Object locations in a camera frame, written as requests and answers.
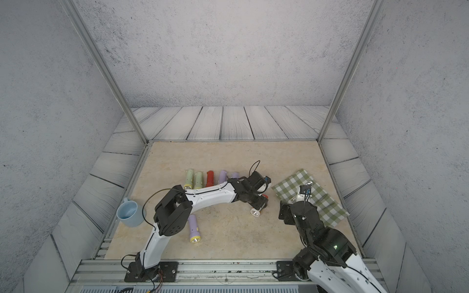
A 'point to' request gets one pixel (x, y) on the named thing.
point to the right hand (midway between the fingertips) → (270, 200)
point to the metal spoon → (309, 183)
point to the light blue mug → (130, 213)
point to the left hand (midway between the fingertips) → (248, 174)
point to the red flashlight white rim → (255, 212)
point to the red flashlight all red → (210, 179)
